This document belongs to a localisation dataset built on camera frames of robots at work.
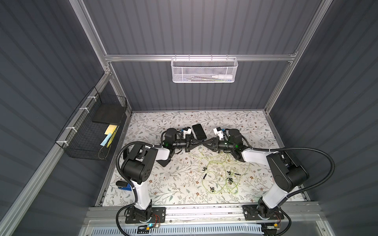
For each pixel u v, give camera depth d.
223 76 0.89
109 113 0.81
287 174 0.47
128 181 0.51
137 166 0.50
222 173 0.88
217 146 0.77
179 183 0.85
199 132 1.08
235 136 0.71
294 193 0.52
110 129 0.75
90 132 0.73
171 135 0.75
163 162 0.91
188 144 0.81
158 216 0.72
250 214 0.74
